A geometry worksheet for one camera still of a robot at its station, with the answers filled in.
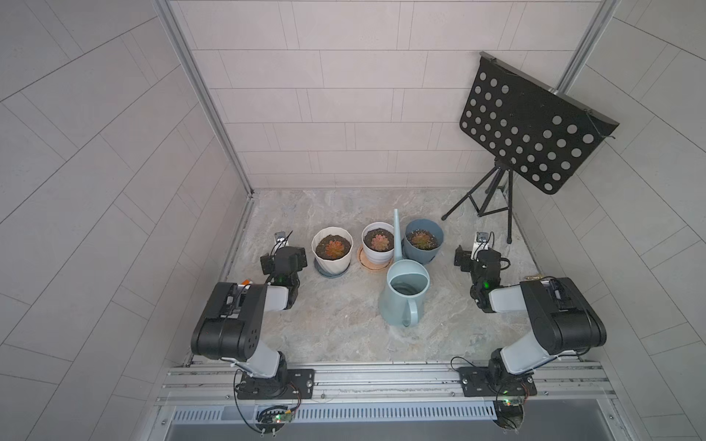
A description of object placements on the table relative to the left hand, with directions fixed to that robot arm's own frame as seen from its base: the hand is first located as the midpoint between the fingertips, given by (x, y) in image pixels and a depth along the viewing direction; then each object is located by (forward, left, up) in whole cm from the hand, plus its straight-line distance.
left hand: (286, 246), depth 94 cm
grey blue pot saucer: (-10, -16, -3) cm, 19 cm away
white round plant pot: (+2, -29, +6) cm, 29 cm away
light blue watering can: (-14, -41, +1) cm, 43 cm away
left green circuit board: (-47, -8, -2) cm, 48 cm away
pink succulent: (-2, -32, +6) cm, 33 cm away
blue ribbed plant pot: (-6, -43, +5) cm, 44 cm away
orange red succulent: (-5, -17, +6) cm, 19 cm away
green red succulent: (0, -47, +5) cm, 47 cm away
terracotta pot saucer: (-5, -28, -3) cm, 28 cm away
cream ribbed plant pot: (-10, -15, +6) cm, 19 cm away
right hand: (+1, -65, +2) cm, 65 cm away
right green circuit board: (-46, -63, -3) cm, 79 cm away
